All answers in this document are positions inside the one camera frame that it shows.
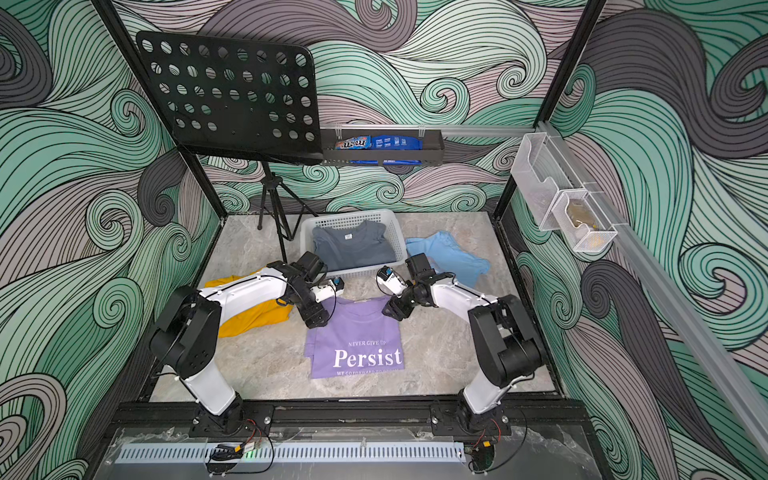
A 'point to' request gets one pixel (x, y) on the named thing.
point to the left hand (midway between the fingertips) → (321, 306)
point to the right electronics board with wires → (482, 455)
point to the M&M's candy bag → (354, 143)
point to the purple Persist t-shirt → (359, 338)
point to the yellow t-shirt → (269, 316)
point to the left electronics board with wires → (229, 452)
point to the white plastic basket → (393, 237)
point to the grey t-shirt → (353, 245)
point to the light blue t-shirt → (446, 257)
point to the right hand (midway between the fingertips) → (397, 303)
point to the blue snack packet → (394, 142)
